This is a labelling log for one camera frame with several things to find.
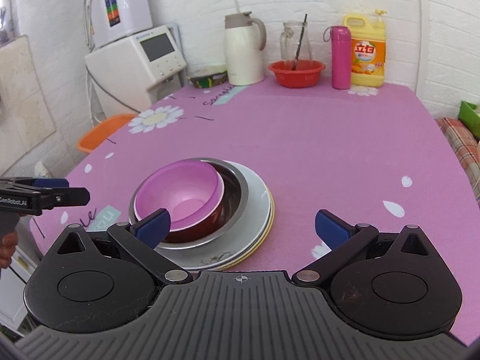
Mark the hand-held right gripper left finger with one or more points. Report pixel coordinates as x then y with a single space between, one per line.
153 227

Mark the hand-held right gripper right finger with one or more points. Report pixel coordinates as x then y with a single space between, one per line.
332 228

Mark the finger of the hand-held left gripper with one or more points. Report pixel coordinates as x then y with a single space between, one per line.
67 197
52 183

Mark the purple plastic bowl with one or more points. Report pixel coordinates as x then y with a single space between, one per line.
180 191

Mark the red ceramic bowl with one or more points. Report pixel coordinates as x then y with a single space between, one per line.
198 228

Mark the yellow plastic plate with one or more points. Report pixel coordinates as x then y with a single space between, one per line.
272 213

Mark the white floral plate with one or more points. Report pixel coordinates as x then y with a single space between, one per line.
257 210

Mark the stainless steel bowl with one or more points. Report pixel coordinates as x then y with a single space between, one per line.
236 195

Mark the person's left hand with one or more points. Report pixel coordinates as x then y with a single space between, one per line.
8 249

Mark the pink floral tablecloth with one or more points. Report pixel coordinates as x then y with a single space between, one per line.
318 150

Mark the beige board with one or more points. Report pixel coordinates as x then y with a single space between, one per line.
22 97

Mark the white appliance with screen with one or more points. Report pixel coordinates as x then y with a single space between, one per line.
116 71

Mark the plaid cloth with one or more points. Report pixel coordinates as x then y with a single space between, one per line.
463 153

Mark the red plastic basket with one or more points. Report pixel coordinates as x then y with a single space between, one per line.
296 78

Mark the pink thermos bottle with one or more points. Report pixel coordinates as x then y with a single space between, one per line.
341 60

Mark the yellow detergent bottle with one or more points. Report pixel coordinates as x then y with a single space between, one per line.
369 56

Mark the green box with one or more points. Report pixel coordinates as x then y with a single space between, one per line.
470 118

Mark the black stirring stick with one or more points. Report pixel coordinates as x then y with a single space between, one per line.
300 41

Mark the glass pitcher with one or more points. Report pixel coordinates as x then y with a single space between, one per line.
287 41

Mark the white water purifier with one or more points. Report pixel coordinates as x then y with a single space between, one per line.
127 3

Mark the white thermos jug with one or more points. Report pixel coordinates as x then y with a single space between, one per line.
242 52

